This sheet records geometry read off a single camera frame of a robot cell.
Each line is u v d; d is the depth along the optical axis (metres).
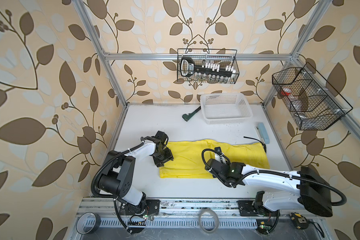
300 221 0.69
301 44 0.84
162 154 0.77
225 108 1.17
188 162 0.89
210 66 0.83
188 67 0.85
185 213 0.74
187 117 1.11
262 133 0.98
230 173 0.57
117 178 0.45
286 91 0.81
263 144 0.95
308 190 0.41
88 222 0.71
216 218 0.69
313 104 0.73
